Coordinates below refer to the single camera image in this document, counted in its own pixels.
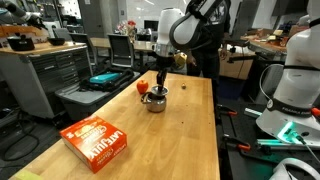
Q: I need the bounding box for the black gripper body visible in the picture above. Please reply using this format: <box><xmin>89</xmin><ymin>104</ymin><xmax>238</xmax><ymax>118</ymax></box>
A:
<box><xmin>155</xmin><ymin>54</ymin><xmax>175</xmax><ymax>73</ymax></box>

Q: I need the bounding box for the red-orange fruit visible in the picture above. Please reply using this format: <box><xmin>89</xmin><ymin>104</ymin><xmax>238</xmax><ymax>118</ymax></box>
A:
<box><xmin>136</xmin><ymin>79</ymin><xmax>150</xmax><ymax>95</ymax></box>

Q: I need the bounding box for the wooden office table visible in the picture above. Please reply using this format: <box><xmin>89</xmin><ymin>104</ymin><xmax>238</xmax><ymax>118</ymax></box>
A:
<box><xmin>89</xmin><ymin>37</ymin><xmax>158</xmax><ymax>73</ymax></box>

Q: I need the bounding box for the black computer monitor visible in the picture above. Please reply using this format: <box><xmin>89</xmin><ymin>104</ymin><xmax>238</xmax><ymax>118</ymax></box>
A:
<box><xmin>143</xmin><ymin>19</ymin><xmax>160</xmax><ymax>32</ymax></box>

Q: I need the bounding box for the grey mesh office chair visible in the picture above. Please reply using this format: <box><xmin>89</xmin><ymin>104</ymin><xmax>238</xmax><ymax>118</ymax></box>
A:
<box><xmin>69</xmin><ymin>32</ymin><xmax>99</xmax><ymax>73</ymax></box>
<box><xmin>107</xmin><ymin>33</ymin><xmax>136</xmax><ymax>69</ymax></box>

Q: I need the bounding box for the person in black clothes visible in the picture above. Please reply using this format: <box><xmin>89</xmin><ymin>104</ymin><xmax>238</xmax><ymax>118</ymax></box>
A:
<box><xmin>186</xmin><ymin>0</ymin><xmax>233</xmax><ymax>101</ymax></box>

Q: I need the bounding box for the flower bouquet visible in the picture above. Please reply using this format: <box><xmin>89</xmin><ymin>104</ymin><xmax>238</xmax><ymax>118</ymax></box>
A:
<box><xmin>116</xmin><ymin>19</ymin><xmax>138</xmax><ymax>43</ymax></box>

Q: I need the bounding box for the teal box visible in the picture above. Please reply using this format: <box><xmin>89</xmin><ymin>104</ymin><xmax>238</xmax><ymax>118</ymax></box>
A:
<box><xmin>89</xmin><ymin>72</ymin><xmax>121</xmax><ymax>85</ymax></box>

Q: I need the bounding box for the grey plastic tote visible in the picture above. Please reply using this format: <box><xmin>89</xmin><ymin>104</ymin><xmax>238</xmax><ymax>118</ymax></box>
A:
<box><xmin>54</xmin><ymin>70</ymin><xmax>142</xmax><ymax>122</ymax></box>

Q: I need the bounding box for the orange Late July cracker box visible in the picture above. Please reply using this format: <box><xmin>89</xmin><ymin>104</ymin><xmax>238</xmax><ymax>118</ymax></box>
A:
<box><xmin>59</xmin><ymin>115</ymin><xmax>128</xmax><ymax>174</ymax></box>

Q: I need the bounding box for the short silver bar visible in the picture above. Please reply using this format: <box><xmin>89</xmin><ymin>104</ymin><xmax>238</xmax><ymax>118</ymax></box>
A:
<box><xmin>243</xmin><ymin>107</ymin><xmax>264</xmax><ymax>118</ymax></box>

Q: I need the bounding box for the cluttered wooden workbench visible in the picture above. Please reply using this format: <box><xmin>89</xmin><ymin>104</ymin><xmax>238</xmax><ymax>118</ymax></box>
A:
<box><xmin>219</xmin><ymin>28</ymin><xmax>291</xmax><ymax>81</ymax></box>

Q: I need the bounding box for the black bowl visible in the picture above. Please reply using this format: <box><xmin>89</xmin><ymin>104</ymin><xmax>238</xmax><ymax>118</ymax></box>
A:
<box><xmin>47</xmin><ymin>37</ymin><xmax>67</xmax><ymax>47</ymax></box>

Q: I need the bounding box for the grey drawer cabinet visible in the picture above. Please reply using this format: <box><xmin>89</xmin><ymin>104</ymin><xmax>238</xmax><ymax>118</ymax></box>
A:
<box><xmin>0</xmin><ymin>41</ymin><xmax>94</xmax><ymax>120</ymax></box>

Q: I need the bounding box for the aluminium bar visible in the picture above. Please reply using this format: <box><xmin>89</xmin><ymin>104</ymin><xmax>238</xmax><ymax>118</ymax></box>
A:
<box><xmin>255</xmin><ymin>138</ymin><xmax>320</xmax><ymax>152</ymax></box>

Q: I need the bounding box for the black pot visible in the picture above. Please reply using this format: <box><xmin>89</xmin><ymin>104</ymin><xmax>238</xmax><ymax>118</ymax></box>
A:
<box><xmin>6</xmin><ymin>34</ymin><xmax>36</xmax><ymax>52</ymax></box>

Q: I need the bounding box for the white curved plastic object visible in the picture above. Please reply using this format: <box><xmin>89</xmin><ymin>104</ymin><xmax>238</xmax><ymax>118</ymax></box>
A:
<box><xmin>269</xmin><ymin>157</ymin><xmax>320</xmax><ymax>180</ymax></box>

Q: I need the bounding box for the yellow-green sponge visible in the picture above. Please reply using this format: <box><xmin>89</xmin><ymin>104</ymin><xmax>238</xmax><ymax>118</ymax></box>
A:
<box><xmin>13</xmin><ymin>169</ymin><xmax>44</xmax><ymax>180</ymax></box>

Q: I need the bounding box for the yellowish wrist camera box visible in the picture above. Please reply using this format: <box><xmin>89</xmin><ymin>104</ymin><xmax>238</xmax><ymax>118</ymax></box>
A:
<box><xmin>173</xmin><ymin>52</ymin><xmax>188</xmax><ymax>68</ymax></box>

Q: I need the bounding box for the steel kettle with black handle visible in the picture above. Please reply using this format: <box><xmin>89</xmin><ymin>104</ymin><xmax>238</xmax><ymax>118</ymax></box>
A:
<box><xmin>140</xmin><ymin>91</ymin><xmax>168</xmax><ymax>114</ymax></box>

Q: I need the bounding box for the orange-handled clamp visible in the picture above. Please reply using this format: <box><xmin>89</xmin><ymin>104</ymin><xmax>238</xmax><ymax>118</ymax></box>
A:
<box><xmin>215</xmin><ymin>103</ymin><xmax>238</xmax><ymax>117</ymax></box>
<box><xmin>222</xmin><ymin>133</ymin><xmax>252</xmax><ymax>152</ymax></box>
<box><xmin>310</xmin><ymin>106</ymin><xmax>320</xmax><ymax>118</ymax></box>

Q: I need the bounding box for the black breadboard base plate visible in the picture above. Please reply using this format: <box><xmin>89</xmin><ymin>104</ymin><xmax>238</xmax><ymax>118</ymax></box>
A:
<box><xmin>214</xmin><ymin>97</ymin><xmax>320</xmax><ymax>180</ymax></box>

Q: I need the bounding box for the white looped cable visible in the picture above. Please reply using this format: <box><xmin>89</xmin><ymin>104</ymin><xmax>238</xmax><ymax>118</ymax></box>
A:
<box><xmin>259</xmin><ymin>63</ymin><xmax>285</xmax><ymax>101</ymax></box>

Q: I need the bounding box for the black base cable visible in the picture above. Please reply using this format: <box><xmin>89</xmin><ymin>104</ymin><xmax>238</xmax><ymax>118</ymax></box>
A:
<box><xmin>292</xmin><ymin>132</ymin><xmax>320</xmax><ymax>164</ymax></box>

